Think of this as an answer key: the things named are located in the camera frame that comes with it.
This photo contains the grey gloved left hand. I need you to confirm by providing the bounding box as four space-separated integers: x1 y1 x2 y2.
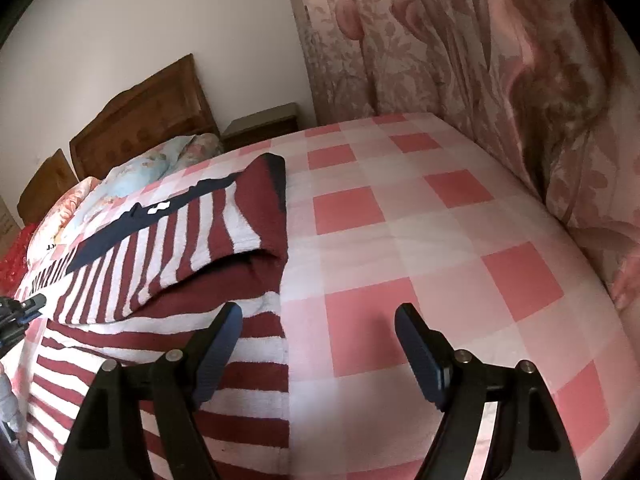
0 367 32 471

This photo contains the small brown wooden headboard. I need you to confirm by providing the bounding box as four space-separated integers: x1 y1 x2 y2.
17 148 78 226

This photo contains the large brown wooden headboard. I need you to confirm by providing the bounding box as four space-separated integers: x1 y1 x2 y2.
70 54 219 180

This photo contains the red white striped navy sweater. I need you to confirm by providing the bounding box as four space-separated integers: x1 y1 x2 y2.
18 153 290 479

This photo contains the dark wooden nightstand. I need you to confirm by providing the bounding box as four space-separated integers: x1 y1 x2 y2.
220 103 298 152

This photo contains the red patterned blanket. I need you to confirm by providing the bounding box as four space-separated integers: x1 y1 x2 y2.
0 223 38 297

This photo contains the pink floral pillow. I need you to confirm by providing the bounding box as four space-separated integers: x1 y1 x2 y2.
26 177 101 268

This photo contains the pink checkered bed sheet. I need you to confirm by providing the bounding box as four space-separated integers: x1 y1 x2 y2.
12 112 637 480

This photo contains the light blue floral pillow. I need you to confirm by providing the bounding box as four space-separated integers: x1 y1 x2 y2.
73 133 224 223

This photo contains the pink floral curtain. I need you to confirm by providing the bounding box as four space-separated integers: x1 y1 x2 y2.
291 0 639 310

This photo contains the brown cardboard box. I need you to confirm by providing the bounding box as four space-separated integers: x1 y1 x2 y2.
0 197 21 258

